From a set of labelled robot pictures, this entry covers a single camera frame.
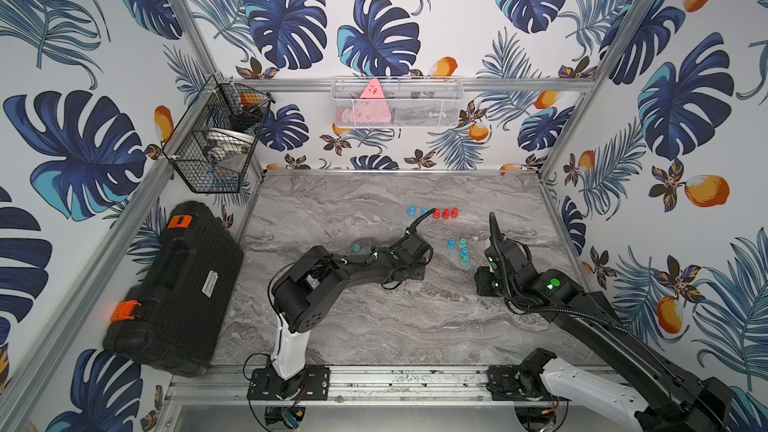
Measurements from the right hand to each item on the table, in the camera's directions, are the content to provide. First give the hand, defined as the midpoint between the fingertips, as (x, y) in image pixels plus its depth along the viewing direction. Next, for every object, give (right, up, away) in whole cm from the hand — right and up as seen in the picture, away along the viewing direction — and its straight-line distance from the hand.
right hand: (480, 274), depth 78 cm
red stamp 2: (-3, +15, +28) cm, 32 cm away
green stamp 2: (0, 0, +16) cm, 16 cm away
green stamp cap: (-34, +4, +19) cm, 39 cm away
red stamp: (-6, +15, +28) cm, 33 cm away
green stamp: (+1, +6, +21) cm, 22 cm away
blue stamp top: (-3, +6, +20) cm, 21 cm away
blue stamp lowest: (-15, +16, +28) cm, 36 cm away
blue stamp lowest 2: (-15, +17, -3) cm, 23 cm away
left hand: (-15, 0, +15) cm, 21 cm away
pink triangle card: (-29, +48, +12) cm, 57 cm away
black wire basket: (-74, +34, +6) cm, 81 cm away
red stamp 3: (0, +15, +28) cm, 32 cm away
